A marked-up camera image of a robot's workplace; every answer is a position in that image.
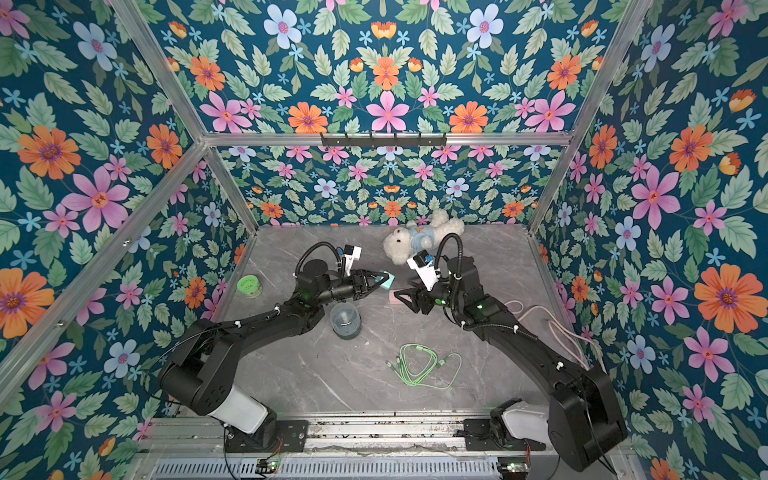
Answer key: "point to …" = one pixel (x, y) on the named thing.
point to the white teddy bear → (402, 244)
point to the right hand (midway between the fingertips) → (409, 280)
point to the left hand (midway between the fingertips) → (389, 279)
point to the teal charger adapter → (388, 284)
